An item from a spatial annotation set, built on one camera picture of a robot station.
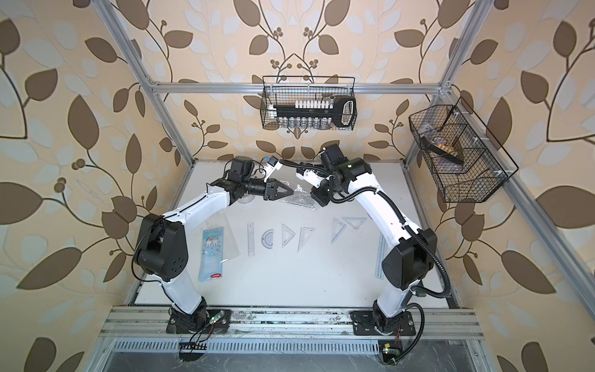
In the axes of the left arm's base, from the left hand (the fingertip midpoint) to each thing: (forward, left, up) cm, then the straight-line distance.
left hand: (286, 188), depth 80 cm
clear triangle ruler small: (-5, +1, -25) cm, 25 cm away
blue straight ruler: (-14, -36, -23) cm, 45 cm away
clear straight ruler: (-12, +15, -25) cm, 31 cm away
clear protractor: (-7, +9, -24) cm, 26 cm away
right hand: (-1, -10, -2) cm, 10 cm away
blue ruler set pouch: (-18, +29, -24) cm, 42 cm away
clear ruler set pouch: (-12, +23, -25) cm, 36 cm away
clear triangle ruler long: (-5, -6, -25) cm, 26 cm away
